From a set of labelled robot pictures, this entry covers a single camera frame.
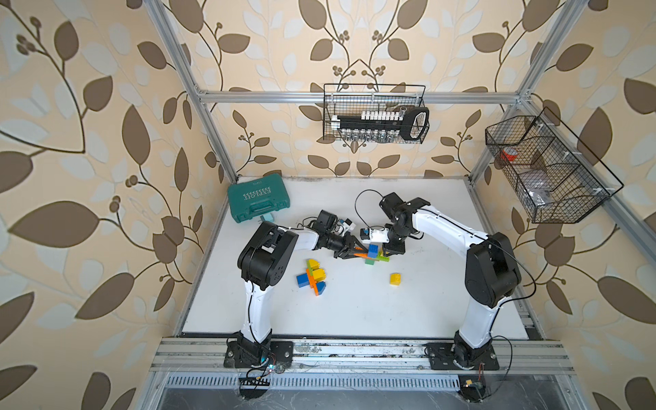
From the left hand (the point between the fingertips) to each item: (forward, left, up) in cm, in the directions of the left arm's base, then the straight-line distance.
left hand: (360, 249), depth 90 cm
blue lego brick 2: (-2, -4, +3) cm, 5 cm away
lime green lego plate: (-3, -7, -1) cm, 8 cm away
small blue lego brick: (-10, +20, -4) cm, 23 cm away
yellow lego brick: (-3, +17, -5) cm, 18 cm away
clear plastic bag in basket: (+7, -50, +27) cm, 57 cm away
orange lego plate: (-2, 0, 0) cm, 2 cm away
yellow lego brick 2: (-7, +15, -5) cm, 17 cm away
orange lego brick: (-11, +17, -5) cm, 20 cm away
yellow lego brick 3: (-10, -12, -4) cm, 16 cm away
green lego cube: (-2, -3, -5) cm, 7 cm away
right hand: (+1, -10, 0) cm, 10 cm away
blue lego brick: (-11, +14, -5) cm, 19 cm away
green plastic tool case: (+26, +43, -2) cm, 50 cm away
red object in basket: (+24, -51, +25) cm, 61 cm away
